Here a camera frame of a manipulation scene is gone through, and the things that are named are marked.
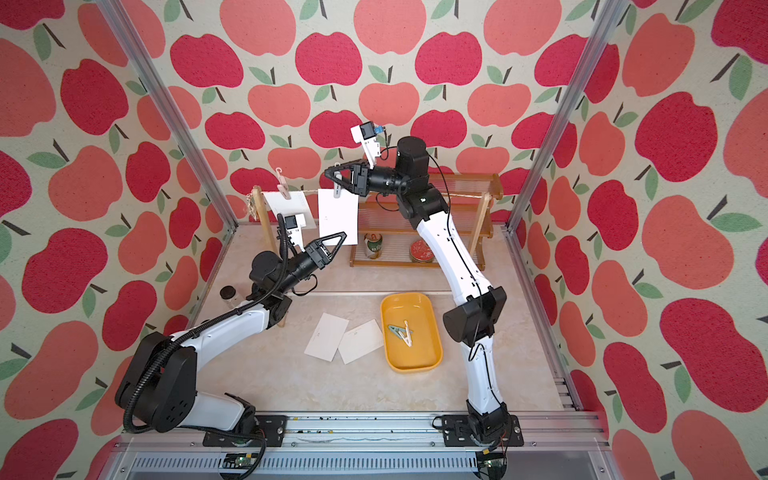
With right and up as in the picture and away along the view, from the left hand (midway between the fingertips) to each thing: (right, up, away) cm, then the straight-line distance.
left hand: (348, 244), depth 71 cm
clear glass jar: (-39, -15, +18) cm, 45 cm away
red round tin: (+22, -2, +37) cm, 43 cm away
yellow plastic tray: (+20, -21, +25) cm, 38 cm away
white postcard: (-10, -29, +22) cm, 38 cm away
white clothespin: (+16, -28, +18) cm, 37 cm away
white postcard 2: (+1, -30, +20) cm, 36 cm away
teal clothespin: (+12, -26, +20) cm, 35 cm away
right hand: (-4, +14, -6) cm, 16 cm away
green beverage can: (+5, +1, +31) cm, 31 cm away
